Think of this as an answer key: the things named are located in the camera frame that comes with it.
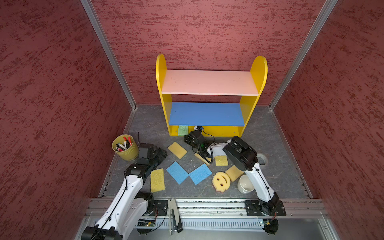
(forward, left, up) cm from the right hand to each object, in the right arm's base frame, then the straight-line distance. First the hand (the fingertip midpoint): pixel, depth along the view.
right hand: (182, 137), depth 100 cm
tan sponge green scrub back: (-9, +3, 0) cm, 10 cm away
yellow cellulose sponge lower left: (-28, +14, 0) cm, 31 cm away
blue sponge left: (-24, +2, 0) cm, 24 cm away
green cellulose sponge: (+6, 0, +1) cm, 6 cm away
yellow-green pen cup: (-11, +33, +8) cm, 36 cm away
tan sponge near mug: (-26, -31, +1) cm, 40 cm away
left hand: (-17, +10, +7) cm, 21 cm away
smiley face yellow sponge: (-30, -23, +2) cm, 38 cm away
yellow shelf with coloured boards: (+34, -29, 0) cm, 45 cm away
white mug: (-32, -35, 0) cm, 48 cm away
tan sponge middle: (-21, -16, +12) cm, 29 cm away
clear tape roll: (-17, -51, -2) cm, 54 cm away
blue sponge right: (-25, -11, 0) cm, 28 cm away
